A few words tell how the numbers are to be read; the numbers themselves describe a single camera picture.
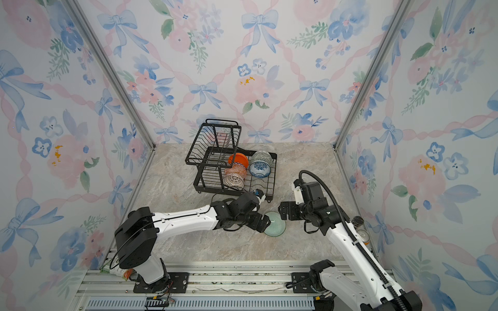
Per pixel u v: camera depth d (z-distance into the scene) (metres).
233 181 1.00
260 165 1.04
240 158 1.10
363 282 0.43
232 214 0.62
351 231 0.48
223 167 0.81
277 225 0.87
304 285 0.73
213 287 0.74
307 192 0.60
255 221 0.72
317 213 0.54
